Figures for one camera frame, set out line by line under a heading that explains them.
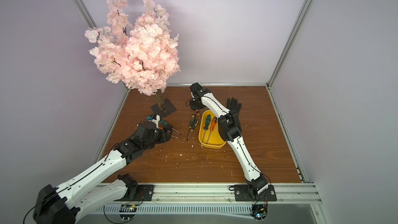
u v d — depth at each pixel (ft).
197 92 2.63
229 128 2.17
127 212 2.35
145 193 2.39
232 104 3.48
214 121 3.19
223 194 2.44
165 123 3.13
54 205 1.26
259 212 2.28
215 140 3.02
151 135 2.04
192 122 3.19
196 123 3.19
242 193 2.38
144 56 1.93
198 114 3.30
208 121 3.19
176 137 3.02
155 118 2.40
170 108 3.47
